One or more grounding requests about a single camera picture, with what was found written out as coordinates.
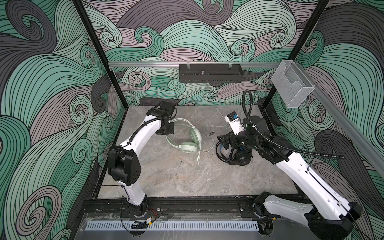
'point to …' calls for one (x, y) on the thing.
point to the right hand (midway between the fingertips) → (226, 132)
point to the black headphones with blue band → (237, 157)
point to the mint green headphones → (189, 147)
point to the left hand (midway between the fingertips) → (168, 130)
